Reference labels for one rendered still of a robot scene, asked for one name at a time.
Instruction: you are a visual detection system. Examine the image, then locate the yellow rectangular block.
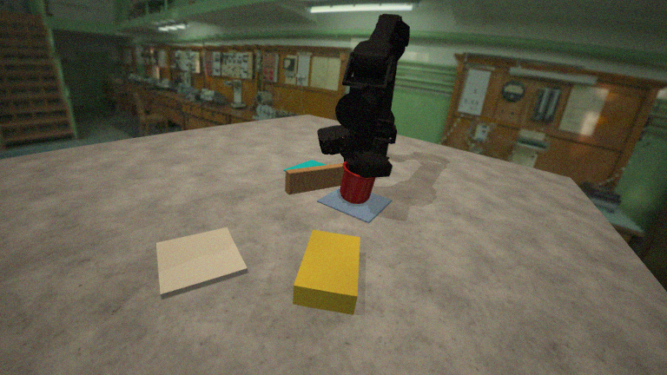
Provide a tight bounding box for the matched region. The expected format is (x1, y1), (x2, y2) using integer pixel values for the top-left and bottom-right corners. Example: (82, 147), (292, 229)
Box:
(293, 230), (360, 315)

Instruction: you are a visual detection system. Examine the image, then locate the beige flat rectangular pad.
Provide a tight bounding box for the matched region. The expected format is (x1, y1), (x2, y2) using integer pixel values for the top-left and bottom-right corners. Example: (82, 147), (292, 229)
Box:
(156, 228), (248, 299)

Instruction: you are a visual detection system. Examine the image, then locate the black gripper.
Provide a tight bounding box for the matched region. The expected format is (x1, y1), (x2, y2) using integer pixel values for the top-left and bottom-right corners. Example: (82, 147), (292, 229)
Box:
(340, 119), (392, 178)

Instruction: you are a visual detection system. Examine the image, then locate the brown wooden plank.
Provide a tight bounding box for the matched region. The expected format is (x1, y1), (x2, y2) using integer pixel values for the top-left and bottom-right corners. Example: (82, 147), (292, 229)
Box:
(285, 163), (344, 195)

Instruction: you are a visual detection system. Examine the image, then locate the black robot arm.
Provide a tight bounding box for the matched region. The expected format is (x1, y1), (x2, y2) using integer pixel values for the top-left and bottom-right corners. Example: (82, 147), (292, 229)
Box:
(317, 14), (410, 160)

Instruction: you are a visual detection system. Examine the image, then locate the red cup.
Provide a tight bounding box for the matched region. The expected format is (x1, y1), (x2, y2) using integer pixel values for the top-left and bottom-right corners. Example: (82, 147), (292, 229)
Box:
(340, 161), (376, 204)

